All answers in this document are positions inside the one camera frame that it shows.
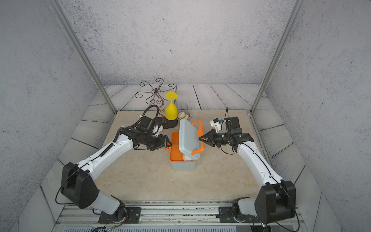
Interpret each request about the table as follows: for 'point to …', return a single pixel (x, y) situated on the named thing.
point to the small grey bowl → (186, 112)
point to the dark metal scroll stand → (159, 97)
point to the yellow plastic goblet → (171, 109)
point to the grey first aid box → (178, 160)
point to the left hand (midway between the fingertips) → (170, 146)
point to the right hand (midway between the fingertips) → (200, 139)
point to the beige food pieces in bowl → (182, 115)
